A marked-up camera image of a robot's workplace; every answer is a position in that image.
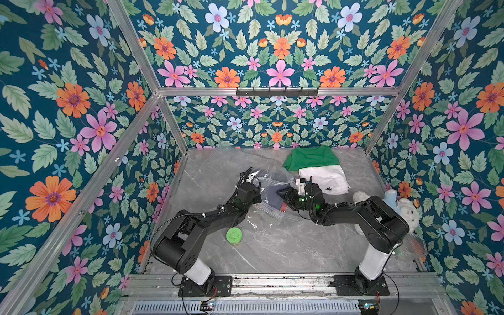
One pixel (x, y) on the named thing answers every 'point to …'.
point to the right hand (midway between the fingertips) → (282, 191)
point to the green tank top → (310, 157)
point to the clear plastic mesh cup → (413, 247)
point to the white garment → (331, 179)
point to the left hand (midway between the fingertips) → (258, 187)
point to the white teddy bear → (407, 208)
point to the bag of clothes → (271, 178)
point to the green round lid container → (234, 235)
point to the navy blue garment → (275, 200)
